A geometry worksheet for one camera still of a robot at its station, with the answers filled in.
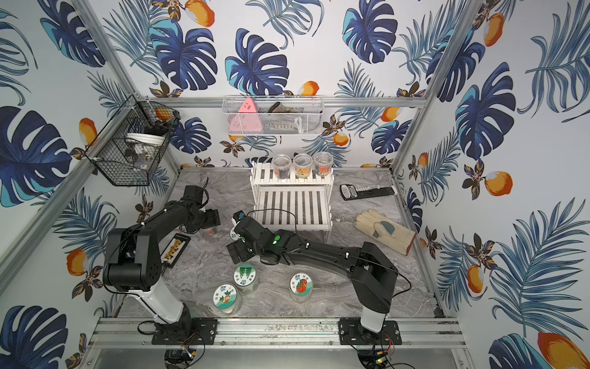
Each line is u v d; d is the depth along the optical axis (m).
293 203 0.92
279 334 0.75
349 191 1.11
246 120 0.90
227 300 0.73
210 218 0.87
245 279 0.78
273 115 0.92
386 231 0.97
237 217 0.69
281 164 0.77
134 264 0.48
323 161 0.78
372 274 0.45
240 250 0.69
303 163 0.78
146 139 0.80
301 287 0.76
